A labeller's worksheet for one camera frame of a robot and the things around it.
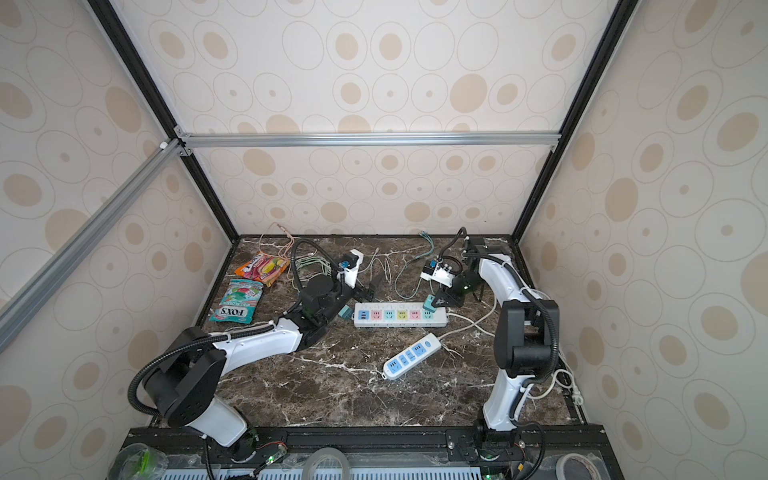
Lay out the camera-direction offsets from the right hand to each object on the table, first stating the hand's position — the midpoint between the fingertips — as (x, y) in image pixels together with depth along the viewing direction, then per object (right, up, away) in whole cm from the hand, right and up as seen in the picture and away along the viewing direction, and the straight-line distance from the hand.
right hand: (442, 296), depth 91 cm
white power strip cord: (+13, -10, +4) cm, 17 cm away
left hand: (-20, +11, -12) cm, 25 cm away
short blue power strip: (-6, -15, -3) cm, 16 cm away
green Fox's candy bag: (-65, -3, +7) cm, 66 cm away
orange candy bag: (-61, +9, +15) cm, 64 cm away
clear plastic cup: (-72, -34, -24) cm, 83 cm away
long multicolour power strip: (-13, -6, +4) cm, 15 cm away
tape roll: (+24, -38, -21) cm, 49 cm away
